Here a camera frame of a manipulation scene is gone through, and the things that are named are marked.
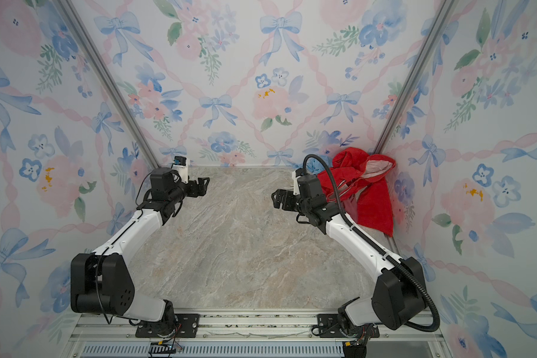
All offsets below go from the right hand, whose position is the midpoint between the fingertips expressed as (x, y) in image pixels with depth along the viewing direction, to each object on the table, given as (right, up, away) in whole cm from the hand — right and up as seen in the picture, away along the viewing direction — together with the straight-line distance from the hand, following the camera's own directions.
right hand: (281, 194), depth 82 cm
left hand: (-32, +8, +4) cm, 33 cm away
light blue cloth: (+19, +14, +37) cm, 44 cm away
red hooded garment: (+37, +5, +17) cm, 41 cm away
